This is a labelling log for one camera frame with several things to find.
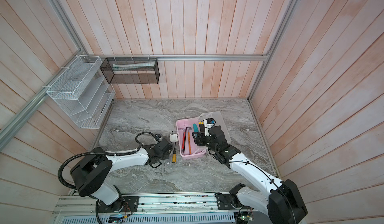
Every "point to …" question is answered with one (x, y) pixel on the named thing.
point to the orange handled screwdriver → (174, 155)
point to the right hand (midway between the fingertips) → (195, 133)
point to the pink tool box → (187, 147)
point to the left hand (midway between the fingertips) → (164, 155)
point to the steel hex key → (184, 141)
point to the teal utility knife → (195, 128)
